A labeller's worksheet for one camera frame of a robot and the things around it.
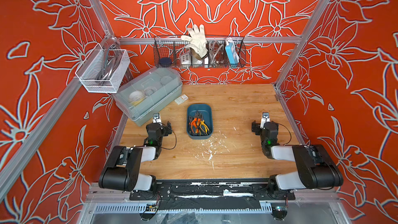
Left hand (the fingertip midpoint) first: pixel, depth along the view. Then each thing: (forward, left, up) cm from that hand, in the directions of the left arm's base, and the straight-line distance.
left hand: (160, 121), depth 93 cm
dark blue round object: (+34, +1, +20) cm, 40 cm away
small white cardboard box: (+22, -9, -4) cm, 25 cm away
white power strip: (+32, -13, +24) cm, 42 cm away
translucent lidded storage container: (+12, +9, +11) cm, 19 cm away
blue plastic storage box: (+13, -28, -4) cm, 31 cm away
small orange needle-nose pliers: (+2, -20, -2) cm, 21 cm away
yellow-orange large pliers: (0, -27, -4) cm, 27 cm away
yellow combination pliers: (+2, -23, -3) cm, 23 cm away
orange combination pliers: (+8, -23, -3) cm, 24 cm away
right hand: (+4, -61, +2) cm, 61 cm away
